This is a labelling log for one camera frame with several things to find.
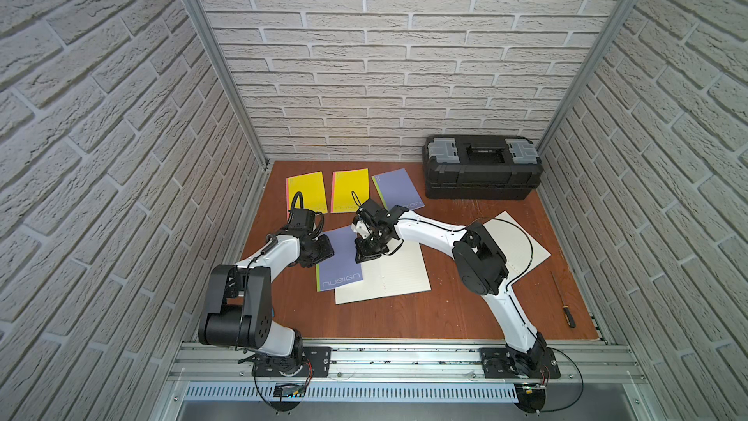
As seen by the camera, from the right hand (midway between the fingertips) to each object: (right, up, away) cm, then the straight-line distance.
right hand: (361, 258), depth 91 cm
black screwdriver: (+61, -14, -8) cm, 63 cm away
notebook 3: (+12, +23, +19) cm, 32 cm away
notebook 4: (-6, -3, 0) cm, 7 cm away
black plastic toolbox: (+40, +30, +5) cm, 50 cm away
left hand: (-10, +3, +1) cm, 11 cm away
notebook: (-21, +22, +20) cm, 37 cm away
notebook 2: (-9, +24, +24) cm, 35 cm away
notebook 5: (+12, -5, 0) cm, 13 cm away
